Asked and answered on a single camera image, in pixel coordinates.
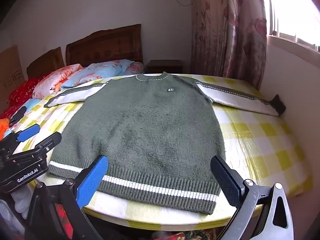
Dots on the small black object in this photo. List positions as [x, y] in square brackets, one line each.
[17, 116]

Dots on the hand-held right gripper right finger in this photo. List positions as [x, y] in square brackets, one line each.
[225, 180]

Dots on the dark wooden nightstand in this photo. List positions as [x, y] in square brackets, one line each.
[165, 66]

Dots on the yellow checked bed sheet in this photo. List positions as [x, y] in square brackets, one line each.
[257, 140]

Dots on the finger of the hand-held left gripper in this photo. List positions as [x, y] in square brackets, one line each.
[28, 132]
[48, 142]

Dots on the orange floral pillow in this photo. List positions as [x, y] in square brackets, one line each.
[53, 80]

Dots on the orange cloth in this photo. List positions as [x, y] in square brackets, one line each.
[3, 127]

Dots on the pink floral pillow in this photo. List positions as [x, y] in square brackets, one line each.
[135, 67]

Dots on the pink floral curtain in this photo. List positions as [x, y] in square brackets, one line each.
[225, 30]

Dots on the wide wooden headboard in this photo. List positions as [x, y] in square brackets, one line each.
[107, 46]

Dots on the window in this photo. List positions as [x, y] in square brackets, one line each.
[292, 10]

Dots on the narrow wooden headboard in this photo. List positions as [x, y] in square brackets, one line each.
[46, 63]

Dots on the cardboard box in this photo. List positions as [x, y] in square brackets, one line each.
[10, 72]

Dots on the red floral cloth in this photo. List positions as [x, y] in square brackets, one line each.
[68, 223]

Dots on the person's left hand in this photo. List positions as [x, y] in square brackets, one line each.
[22, 202]

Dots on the blue floral quilt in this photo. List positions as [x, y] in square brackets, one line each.
[97, 72]

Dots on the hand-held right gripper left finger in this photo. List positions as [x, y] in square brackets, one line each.
[91, 182]

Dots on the green knit sweater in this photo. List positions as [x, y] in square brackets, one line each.
[150, 127]

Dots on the red patterned blanket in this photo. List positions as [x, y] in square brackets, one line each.
[18, 92]

